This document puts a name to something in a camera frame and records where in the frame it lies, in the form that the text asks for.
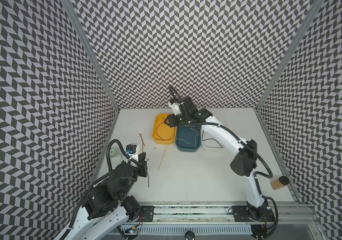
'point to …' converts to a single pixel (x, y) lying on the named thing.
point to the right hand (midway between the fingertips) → (168, 118)
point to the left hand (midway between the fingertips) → (146, 154)
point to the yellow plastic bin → (162, 133)
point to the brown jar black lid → (278, 183)
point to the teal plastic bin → (188, 138)
